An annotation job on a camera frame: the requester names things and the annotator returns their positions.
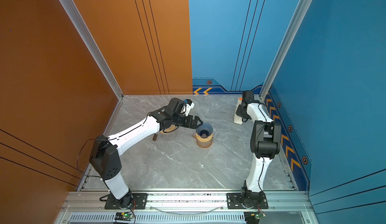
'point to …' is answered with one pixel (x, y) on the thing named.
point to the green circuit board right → (253, 217)
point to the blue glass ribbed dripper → (204, 130)
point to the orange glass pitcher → (205, 144)
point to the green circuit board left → (127, 216)
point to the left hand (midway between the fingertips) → (198, 121)
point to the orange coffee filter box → (240, 98)
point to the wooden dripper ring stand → (169, 129)
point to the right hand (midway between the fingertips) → (241, 113)
